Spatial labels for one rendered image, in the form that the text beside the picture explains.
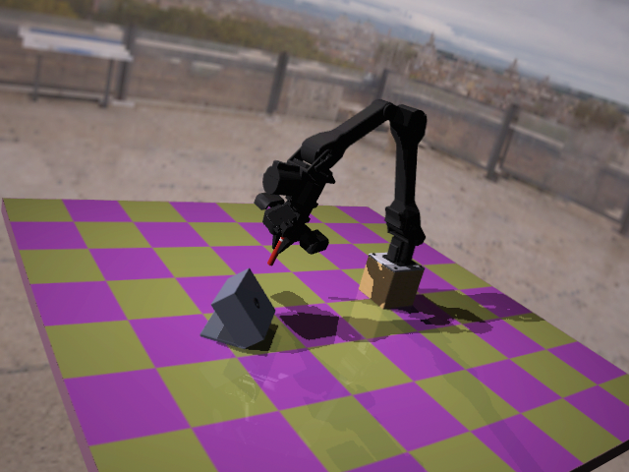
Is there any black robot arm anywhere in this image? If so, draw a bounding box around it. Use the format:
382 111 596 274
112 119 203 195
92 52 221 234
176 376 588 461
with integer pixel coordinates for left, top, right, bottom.
262 99 427 266

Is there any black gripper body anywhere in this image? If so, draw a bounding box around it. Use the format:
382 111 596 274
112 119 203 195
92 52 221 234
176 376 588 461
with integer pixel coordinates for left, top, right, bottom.
254 192 329 255

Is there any red cylindrical peg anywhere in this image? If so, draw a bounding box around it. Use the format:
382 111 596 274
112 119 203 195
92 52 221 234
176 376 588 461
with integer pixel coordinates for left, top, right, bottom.
267 236 285 266

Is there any dark grey sloped panel with hole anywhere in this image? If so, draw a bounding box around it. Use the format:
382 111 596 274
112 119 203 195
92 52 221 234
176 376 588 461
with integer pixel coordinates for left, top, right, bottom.
200 268 275 349

